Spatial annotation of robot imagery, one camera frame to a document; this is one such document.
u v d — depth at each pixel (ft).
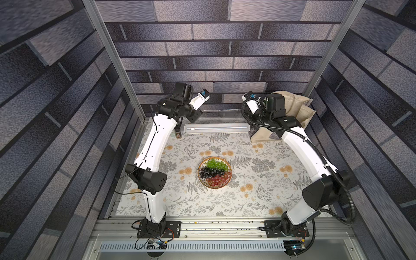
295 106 3.14
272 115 1.91
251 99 2.11
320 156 1.52
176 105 1.66
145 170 1.50
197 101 2.16
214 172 2.87
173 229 2.40
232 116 2.65
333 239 2.49
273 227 2.42
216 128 2.75
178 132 3.40
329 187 1.39
